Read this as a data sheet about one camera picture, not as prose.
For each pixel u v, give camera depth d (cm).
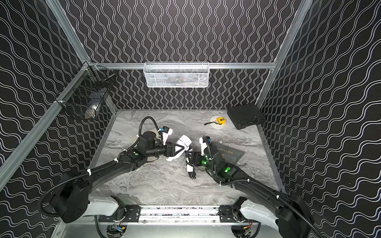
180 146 75
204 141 71
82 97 91
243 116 116
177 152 74
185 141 78
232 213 66
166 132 73
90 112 84
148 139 63
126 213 74
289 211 40
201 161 68
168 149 70
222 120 110
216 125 110
